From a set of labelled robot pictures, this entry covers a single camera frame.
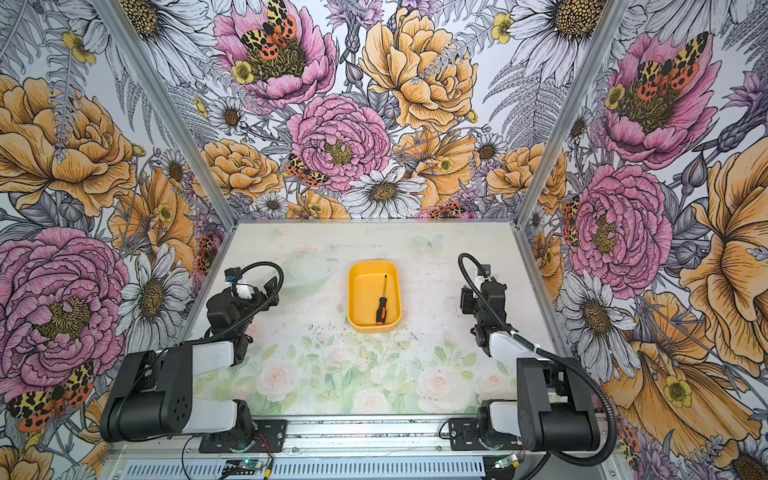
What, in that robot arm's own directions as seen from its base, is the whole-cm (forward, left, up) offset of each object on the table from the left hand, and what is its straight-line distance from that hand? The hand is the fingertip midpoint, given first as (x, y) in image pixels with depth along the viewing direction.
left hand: (263, 286), depth 91 cm
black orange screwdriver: (-2, -36, -8) cm, 37 cm away
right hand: (-2, -64, -2) cm, 64 cm away
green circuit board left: (-43, -4, -10) cm, 45 cm away
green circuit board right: (-43, -65, -10) cm, 79 cm away
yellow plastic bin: (+7, -30, -11) cm, 32 cm away
